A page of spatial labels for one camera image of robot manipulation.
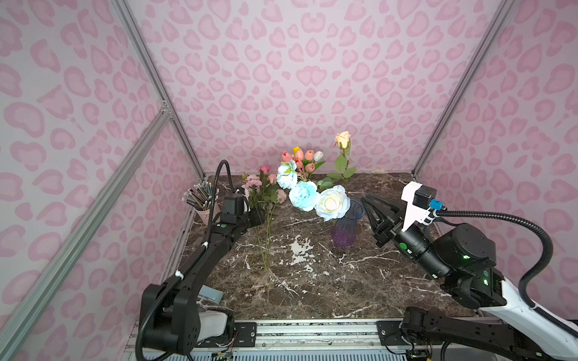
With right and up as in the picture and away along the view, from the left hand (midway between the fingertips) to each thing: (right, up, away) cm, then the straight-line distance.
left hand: (263, 210), depth 86 cm
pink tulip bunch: (+16, +18, -4) cm, 24 cm away
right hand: (+27, +5, -36) cm, 46 cm away
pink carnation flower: (-7, +13, +19) cm, 24 cm away
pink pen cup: (-29, +4, +11) cm, 31 cm away
